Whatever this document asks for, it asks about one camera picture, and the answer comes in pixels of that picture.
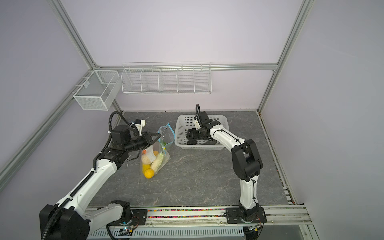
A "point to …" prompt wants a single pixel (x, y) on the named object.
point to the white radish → (157, 162)
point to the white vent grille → (189, 232)
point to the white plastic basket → (187, 122)
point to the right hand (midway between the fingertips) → (193, 137)
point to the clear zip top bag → (150, 167)
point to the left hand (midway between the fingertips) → (161, 137)
